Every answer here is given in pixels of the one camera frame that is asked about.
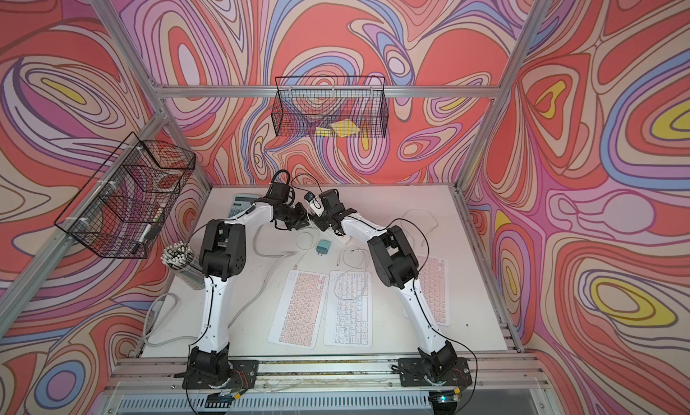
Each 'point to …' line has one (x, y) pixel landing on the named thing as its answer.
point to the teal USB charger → (322, 247)
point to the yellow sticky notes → (343, 128)
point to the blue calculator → (240, 203)
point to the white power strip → (344, 239)
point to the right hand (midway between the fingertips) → (320, 219)
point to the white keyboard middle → (349, 315)
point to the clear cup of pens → (181, 259)
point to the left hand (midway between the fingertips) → (316, 220)
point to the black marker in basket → (145, 233)
